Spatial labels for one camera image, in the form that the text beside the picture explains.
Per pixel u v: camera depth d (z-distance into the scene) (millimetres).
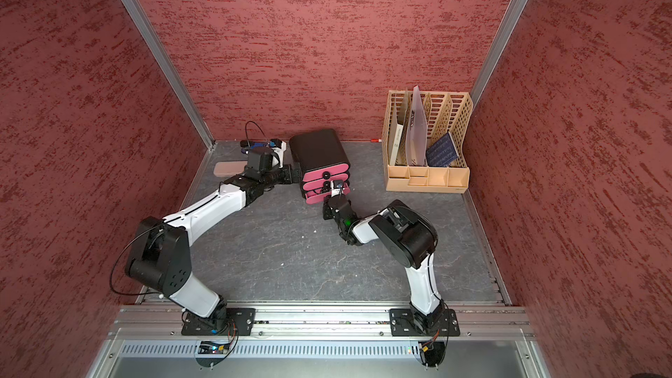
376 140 1257
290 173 790
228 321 724
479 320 765
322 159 921
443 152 1025
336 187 864
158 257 448
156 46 874
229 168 1158
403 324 736
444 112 1063
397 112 900
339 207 757
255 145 1153
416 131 1108
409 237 538
